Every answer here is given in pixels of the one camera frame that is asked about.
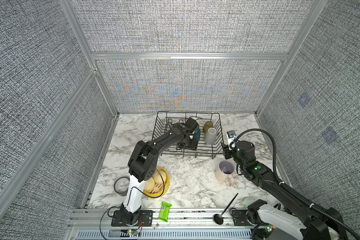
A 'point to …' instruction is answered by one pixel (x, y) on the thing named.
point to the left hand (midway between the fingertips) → (192, 147)
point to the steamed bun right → (160, 176)
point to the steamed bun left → (150, 185)
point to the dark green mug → (196, 135)
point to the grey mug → (210, 136)
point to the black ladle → (218, 218)
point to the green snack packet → (164, 211)
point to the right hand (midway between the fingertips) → (227, 140)
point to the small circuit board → (269, 228)
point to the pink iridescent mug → (224, 171)
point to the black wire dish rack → (165, 120)
